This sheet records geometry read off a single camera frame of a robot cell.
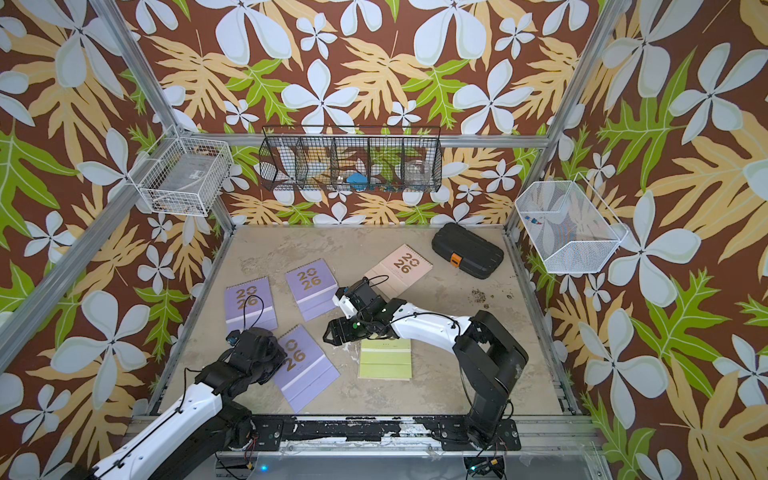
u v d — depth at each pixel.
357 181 0.93
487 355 0.47
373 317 0.66
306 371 0.84
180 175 0.86
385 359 0.86
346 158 0.97
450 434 0.74
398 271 1.06
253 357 0.64
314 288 1.01
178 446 0.50
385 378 0.83
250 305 0.96
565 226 0.84
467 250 1.05
